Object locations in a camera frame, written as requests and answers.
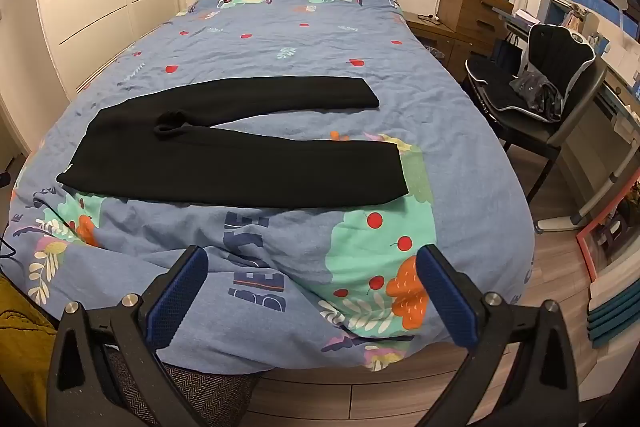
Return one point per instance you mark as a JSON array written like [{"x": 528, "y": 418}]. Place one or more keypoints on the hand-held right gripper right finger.
[{"x": 447, "y": 302}]

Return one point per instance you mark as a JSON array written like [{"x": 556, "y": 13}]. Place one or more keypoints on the wooden drawer cabinet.
[{"x": 470, "y": 12}]

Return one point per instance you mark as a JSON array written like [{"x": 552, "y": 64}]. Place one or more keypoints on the black pants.
[{"x": 225, "y": 177}]

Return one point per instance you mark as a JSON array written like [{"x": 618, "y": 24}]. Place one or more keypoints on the pink frame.
[{"x": 586, "y": 252}]

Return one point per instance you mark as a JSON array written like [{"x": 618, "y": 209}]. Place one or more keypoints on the grey herringbone cloth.
[{"x": 210, "y": 392}]

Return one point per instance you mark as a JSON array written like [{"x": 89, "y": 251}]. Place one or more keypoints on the black office chair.
[{"x": 550, "y": 42}]

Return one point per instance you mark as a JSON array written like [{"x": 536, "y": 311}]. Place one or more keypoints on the dark clothes bundle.
[{"x": 537, "y": 89}]

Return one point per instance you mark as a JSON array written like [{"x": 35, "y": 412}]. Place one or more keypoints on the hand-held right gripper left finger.
[{"x": 177, "y": 294}]

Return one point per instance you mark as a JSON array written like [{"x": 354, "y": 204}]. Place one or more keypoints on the blue printed blanket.
[{"x": 300, "y": 52}]

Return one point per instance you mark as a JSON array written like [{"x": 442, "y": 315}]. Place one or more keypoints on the wooden nightstand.
[{"x": 435, "y": 39}]

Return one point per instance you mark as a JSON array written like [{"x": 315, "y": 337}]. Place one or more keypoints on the teal pleated curtain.
[{"x": 615, "y": 312}]

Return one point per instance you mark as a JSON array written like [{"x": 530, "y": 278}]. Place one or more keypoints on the yellow cloth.
[{"x": 25, "y": 332}]

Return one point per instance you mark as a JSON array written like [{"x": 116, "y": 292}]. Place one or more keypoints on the dark paper bag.
[{"x": 507, "y": 54}]

